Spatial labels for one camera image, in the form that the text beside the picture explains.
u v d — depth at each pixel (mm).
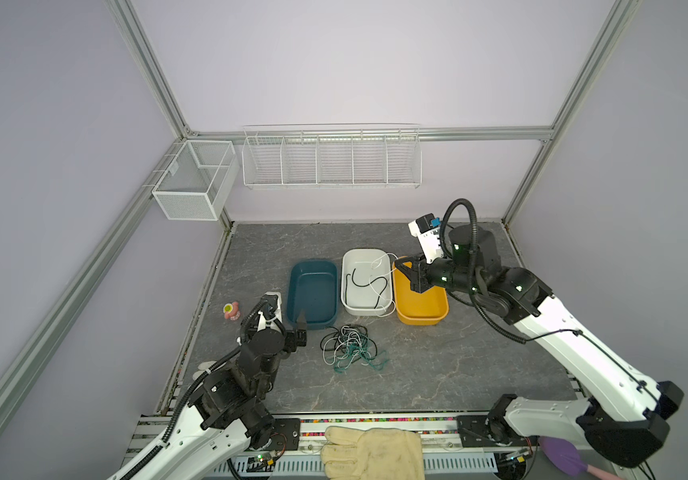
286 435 733
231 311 912
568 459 706
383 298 986
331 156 999
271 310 580
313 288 995
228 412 478
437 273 565
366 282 1024
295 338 655
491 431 667
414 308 919
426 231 560
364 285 1021
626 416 393
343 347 846
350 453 708
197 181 1011
